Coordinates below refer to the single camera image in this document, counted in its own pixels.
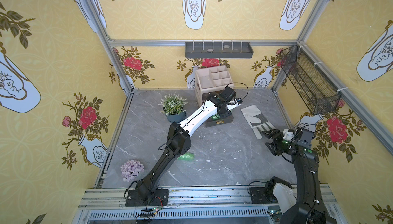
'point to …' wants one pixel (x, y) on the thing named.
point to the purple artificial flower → (131, 169)
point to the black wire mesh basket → (320, 94)
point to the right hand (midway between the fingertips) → (264, 136)
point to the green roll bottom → (188, 156)
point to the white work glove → (257, 120)
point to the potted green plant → (173, 107)
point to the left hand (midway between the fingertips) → (226, 110)
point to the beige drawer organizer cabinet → (213, 79)
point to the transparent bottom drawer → (216, 120)
